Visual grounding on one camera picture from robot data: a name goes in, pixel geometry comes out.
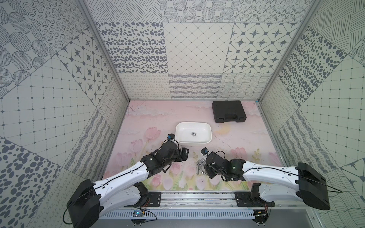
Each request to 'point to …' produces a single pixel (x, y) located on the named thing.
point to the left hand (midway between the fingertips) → (184, 148)
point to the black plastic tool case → (228, 110)
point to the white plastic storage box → (183, 130)
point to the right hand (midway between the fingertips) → (207, 166)
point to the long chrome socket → (197, 170)
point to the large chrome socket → (194, 134)
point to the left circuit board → (137, 213)
